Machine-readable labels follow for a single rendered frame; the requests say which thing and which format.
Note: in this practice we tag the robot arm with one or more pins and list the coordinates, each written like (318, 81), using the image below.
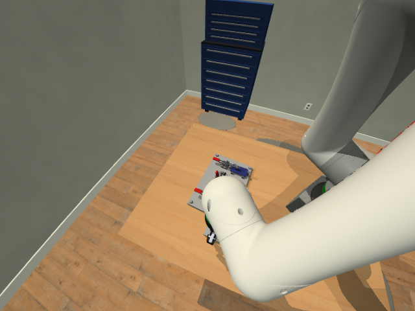
(365, 212)

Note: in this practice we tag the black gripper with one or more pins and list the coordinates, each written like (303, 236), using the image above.
(211, 238)

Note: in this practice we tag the blue flat plate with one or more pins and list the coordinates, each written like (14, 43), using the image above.
(241, 171)

